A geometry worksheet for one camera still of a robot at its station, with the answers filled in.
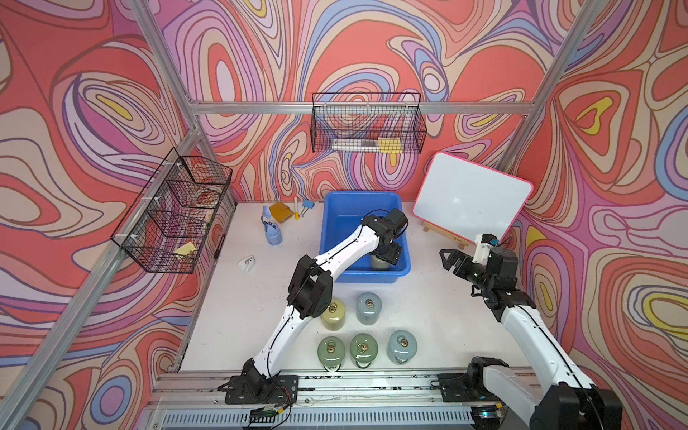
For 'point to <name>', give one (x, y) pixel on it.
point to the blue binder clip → (306, 203)
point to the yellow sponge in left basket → (186, 249)
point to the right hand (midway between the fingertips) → (452, 262)
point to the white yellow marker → (296, 209)
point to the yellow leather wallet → (281, 211)
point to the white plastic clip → (247, 263)
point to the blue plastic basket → (342, 214)
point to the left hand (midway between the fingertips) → (387, 254)
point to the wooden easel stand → (426, 227)
